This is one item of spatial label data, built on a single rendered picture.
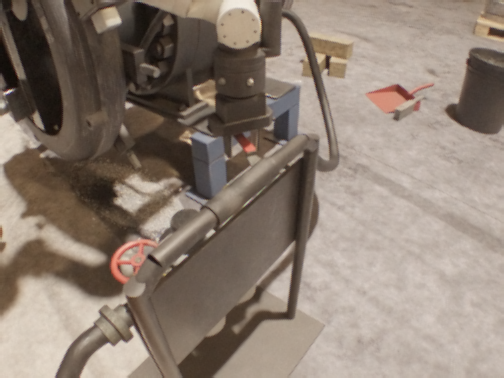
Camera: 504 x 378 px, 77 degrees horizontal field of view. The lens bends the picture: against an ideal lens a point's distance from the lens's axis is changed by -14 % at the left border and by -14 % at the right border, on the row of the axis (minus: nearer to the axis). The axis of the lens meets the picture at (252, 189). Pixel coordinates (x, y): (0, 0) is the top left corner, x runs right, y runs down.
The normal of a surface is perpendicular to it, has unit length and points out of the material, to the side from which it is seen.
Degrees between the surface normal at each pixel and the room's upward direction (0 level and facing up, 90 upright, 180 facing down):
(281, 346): 0
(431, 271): 0
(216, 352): 0
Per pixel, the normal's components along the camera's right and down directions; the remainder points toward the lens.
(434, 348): -0.01, -0.77
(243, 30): 0.04, 0.64
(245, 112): 0.41, 0.58
